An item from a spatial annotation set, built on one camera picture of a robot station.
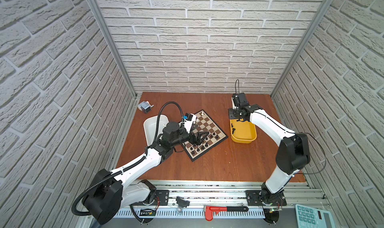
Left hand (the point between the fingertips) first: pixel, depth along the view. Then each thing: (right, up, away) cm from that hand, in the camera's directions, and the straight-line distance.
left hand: (203, 128), depth 75 cm
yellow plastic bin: (+29, -5, +22) cm, 37 cm away
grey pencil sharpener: (-41, +12, +31) cm, 53 cm away
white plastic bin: (-36, -2, +26) cm, 44 cm away
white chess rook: (+1, +7, +31) cm, 32 cm away
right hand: (+20, +8, +16) cm, 27 cm away
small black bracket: (-11, -36, -4) cm, 38 cm away
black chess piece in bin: (+22, -4, +24) cm, 33 cm away
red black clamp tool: (+2, -39, -6) cm, 39 cm away
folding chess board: (+9, -8, +20) cm, 23 cm away
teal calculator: (+50, -41, -7) cm, 65 cm away
